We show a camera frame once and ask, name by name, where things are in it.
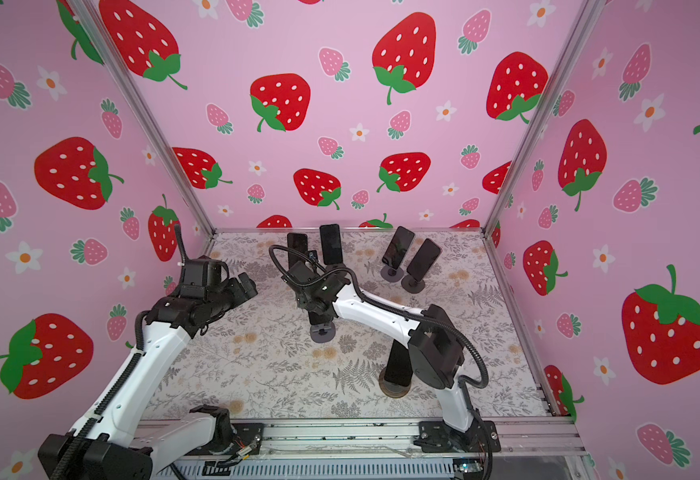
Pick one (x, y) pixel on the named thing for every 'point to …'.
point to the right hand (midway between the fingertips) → (310, 289)
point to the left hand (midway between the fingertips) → (243, 288)
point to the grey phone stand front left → (322, 333)
